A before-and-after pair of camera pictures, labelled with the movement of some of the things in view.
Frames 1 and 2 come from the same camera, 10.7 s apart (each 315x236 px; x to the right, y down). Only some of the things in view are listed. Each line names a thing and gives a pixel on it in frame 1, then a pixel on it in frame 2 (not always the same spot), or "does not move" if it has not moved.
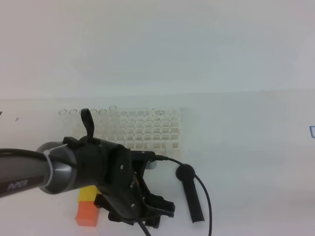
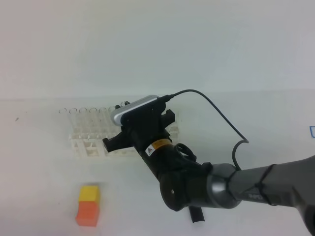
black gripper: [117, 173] to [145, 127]
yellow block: [88, 193] does not move
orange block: [87, 215] does not move
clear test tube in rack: [63, 116] does not move
